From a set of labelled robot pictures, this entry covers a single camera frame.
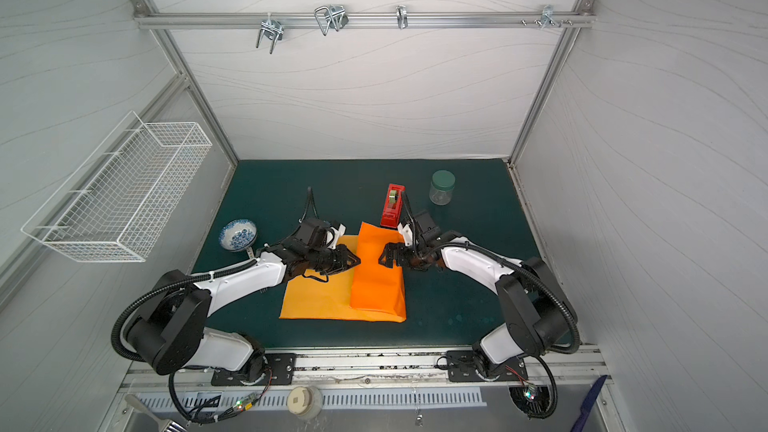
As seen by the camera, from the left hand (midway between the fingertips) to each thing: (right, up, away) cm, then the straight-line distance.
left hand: (364, 258), depth 85 cm
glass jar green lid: (+25, +21, +16) cm, 36 cm away
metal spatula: (-43, -33, -19) cm, 58 cm away
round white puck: (-10, -24, -24) cm, 35 cm away
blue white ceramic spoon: (-43, +5, +13) cm, 45 cm away
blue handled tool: (+55, -31, -14) cm, 65 cm away
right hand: (+9, +1, +2) cm, 9 cm away
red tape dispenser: (+8, +12, +14) cm, 20 cm away
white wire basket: (-56, +15, -19) cm, 61 cm away
